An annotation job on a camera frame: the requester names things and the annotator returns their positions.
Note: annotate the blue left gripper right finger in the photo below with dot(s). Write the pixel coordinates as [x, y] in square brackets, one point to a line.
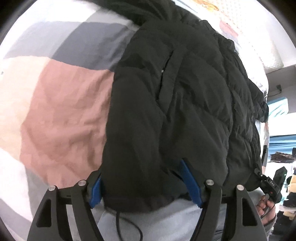
[192, 186]

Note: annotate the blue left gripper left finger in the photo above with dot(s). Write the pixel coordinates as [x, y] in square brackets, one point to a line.
[95, 194]

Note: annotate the black puffer jacket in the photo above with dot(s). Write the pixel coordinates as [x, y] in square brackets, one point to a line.
[180, 93]

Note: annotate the stack of hats and clothes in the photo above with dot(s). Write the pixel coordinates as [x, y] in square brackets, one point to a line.
[286, 214]

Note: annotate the person's right hand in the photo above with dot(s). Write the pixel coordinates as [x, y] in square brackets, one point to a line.
[266, 210]

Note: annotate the blue towel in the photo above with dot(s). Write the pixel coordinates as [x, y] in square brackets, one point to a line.
[278, 107]

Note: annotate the grey wardrobe cabinet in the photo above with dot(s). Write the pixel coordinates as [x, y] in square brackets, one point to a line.
[281, 83]

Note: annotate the checkered patchwork bed quilt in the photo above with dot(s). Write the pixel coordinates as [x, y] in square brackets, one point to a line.
[64, 132]

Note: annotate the cream quilted headboard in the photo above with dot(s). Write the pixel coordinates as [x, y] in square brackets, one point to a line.
[243, 23]

